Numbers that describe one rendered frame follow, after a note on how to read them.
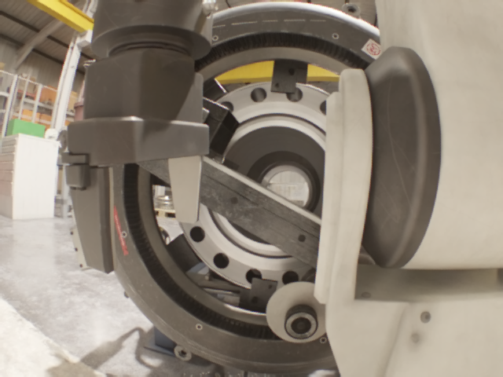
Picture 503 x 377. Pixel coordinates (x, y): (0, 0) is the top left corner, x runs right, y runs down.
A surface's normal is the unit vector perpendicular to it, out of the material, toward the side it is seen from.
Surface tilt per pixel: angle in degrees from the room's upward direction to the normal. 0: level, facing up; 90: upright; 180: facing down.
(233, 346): 90
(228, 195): 90
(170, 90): 90
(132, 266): 90
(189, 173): 101
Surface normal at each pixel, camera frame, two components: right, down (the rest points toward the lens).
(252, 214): -0.16, -0.03
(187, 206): -0.28, 0.16
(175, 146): 0.96, 0.06
